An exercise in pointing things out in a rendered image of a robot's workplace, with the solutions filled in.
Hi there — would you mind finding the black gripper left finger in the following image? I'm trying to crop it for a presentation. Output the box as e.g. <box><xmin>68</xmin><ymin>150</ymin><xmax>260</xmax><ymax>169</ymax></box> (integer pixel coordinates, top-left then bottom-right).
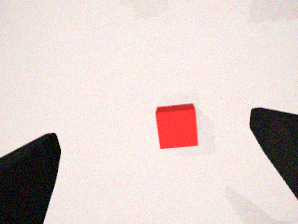
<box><xmin>0</xmin><ymin>133</ymin><xmax>61</xmax><ymax>224</ymax></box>

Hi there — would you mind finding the red block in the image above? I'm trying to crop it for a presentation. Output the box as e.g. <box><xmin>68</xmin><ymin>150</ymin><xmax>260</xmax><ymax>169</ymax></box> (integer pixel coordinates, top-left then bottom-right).
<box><xmin>156</xmin><ymin>103</ymin><xmax>198</xmax><ymax>149</ymax></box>

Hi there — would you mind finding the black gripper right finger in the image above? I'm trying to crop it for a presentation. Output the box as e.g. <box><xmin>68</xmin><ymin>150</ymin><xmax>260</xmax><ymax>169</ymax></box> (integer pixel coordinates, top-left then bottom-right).
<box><xmin>249</xmin><ymin>107</ymin><xmax>298</xmax><ymax>200</ymax></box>

